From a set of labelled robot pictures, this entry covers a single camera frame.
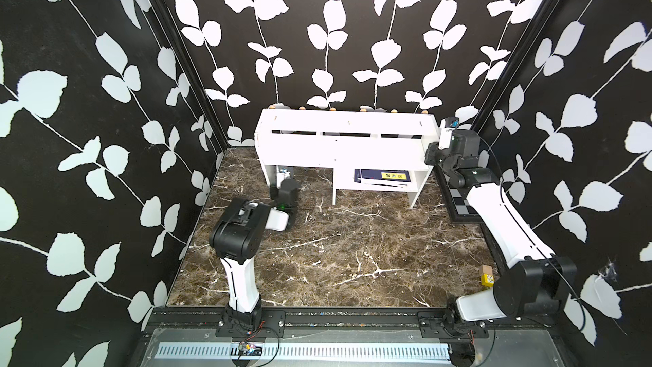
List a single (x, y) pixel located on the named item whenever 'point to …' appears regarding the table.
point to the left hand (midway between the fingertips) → (280, 171)
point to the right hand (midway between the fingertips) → (428, 139)
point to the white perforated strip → (224, 351)
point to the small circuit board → (250, 350)
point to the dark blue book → (381, 175)
